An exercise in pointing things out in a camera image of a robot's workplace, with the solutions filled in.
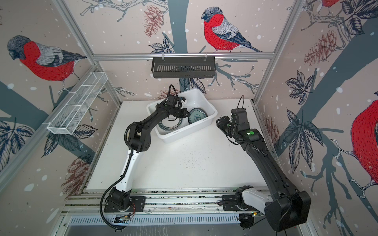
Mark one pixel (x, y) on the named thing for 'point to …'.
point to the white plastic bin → (202, 108)
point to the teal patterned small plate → (196, 114)
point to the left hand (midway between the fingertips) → (190, 113)
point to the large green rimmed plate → (167, 124)
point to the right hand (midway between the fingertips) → (215, 122)
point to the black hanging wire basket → (183, 68)
